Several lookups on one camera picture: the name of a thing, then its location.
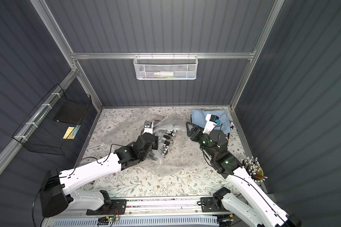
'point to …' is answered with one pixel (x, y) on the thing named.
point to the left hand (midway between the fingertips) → (155, 135)
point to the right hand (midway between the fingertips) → (189, 125)
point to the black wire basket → (51, 127)
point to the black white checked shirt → (166, 140)
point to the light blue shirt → (198, 118)
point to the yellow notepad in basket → (68, 134)
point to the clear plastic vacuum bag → (176, 151)
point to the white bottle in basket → (165, 74)
